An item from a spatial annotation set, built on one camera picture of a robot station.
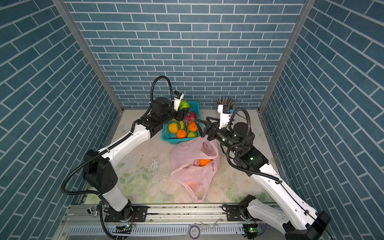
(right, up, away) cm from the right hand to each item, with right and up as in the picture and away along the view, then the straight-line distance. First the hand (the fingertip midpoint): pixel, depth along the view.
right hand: (198, 118), depth 60 cm
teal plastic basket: (-19, -13, +42) cm, 48 cm away
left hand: (-8, +8, +21) cm, 24 cm away
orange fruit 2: (+3, -26, +26) cm, 37 cm away
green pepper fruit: (-5, -10, +37) cm, 39 cm away
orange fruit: (-4, -5, +39) cm, 39 cm away
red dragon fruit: (-6, +1, +44) cm, 45 cm away
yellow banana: (-12, -4, +48) cm, 49 cm away
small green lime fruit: (-8, +7, +16) cm, 20 cm away
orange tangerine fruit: (-12, -10, +41) cm, 44 cm away
